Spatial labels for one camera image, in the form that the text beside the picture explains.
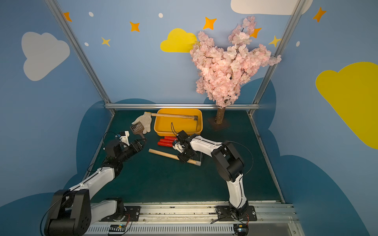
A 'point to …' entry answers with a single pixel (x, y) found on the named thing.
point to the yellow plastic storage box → (170, 126)
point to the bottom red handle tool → (166, 144)
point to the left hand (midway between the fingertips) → (144, 139)
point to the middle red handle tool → (168, 140)
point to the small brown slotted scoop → (138, 129)
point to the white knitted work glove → (145, 120)
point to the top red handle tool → (171, 137)
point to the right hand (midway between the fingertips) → (185, 157)
